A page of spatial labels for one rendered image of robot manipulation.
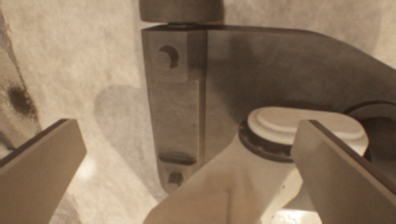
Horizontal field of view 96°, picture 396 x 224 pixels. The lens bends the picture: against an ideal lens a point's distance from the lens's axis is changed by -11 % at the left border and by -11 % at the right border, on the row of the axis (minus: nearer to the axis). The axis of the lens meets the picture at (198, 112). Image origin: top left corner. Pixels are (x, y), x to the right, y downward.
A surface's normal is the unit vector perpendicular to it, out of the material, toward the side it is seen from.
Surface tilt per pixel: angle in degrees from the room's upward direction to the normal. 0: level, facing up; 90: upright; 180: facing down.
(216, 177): 90
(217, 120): 0
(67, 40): 0
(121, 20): 0
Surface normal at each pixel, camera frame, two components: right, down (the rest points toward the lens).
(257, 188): 0.00, -0.88
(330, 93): -0.20, 0.47
